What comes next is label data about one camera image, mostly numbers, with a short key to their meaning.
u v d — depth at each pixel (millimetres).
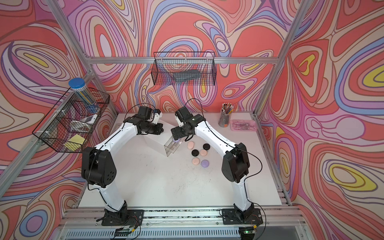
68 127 737
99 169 480
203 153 959
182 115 678
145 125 724
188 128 616
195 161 920
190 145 1007
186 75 885
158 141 874
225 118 1066
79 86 705
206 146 986
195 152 964
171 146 949
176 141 928
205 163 911
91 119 734
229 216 720
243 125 1113
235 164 498
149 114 750
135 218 719
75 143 637
